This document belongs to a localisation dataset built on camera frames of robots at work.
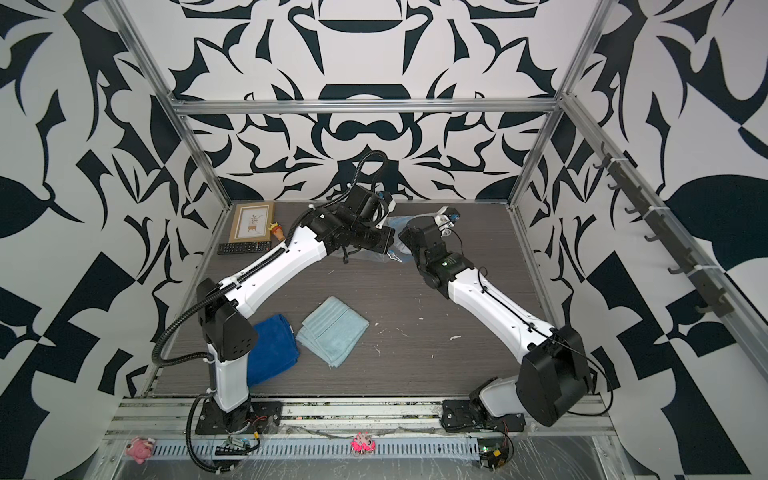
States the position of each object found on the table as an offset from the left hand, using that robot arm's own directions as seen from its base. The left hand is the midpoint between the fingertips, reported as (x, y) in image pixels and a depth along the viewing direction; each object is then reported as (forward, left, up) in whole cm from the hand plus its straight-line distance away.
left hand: (392, 234), depth 80 cm
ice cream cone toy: (+21, +39, -21) cm, 49 cm away
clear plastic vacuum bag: (-3, -2, -3) cm, 5 cm away
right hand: (+4, -4, +1) cm, 6 cm away
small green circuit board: (-42, +38, -22) cm, 60 cm away
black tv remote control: (+15, +46, -23) cm, 54 cm away
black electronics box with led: (-46, -22, -26) cm, 57 cm away
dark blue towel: (-22, +31, -20) cm, 43 cm away
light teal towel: (-16, +17, -23) cm, 33 cm away
